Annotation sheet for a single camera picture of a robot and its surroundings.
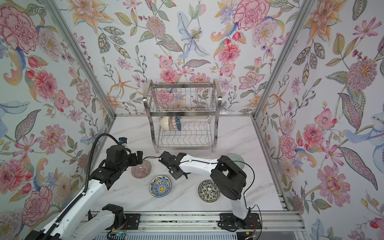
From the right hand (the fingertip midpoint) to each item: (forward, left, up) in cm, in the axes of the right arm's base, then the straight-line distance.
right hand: (179, 169), depth 90 cm
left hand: (+2, +22, +13) cm, 26 cm away
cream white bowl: (+28, +12, +10) cm, 32 cm away
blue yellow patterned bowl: (-10, +10, -1) cm, 14 cm away
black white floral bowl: (-11, -18, -3) cm, 21 cm away
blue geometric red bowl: (+28, +4, +9) cm, 30 cm away
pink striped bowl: (-1, +22, -1) cm, 22 cm away
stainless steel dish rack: (+36, 0, +11) cm, 37 cm away
